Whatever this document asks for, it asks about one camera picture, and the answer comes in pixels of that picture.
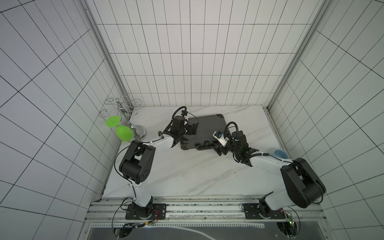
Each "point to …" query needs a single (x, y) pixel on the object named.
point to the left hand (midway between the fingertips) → (190, 127)
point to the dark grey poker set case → (204, 137)
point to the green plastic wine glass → (123, 133)
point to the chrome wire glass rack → (121, 107)
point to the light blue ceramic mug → (281, 154)
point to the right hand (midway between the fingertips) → (218, 136)
